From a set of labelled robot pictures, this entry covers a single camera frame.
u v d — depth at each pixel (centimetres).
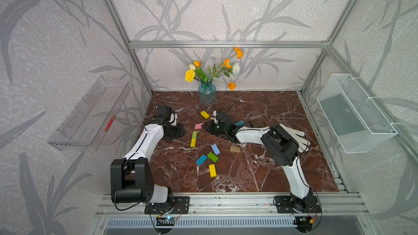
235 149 91
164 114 69
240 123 102
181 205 73
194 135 97
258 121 105
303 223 71
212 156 88
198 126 94
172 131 74
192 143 94
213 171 84
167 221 72
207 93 105
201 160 86
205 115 106
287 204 74
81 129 64
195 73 99
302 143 94
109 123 65
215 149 91
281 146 55
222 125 79
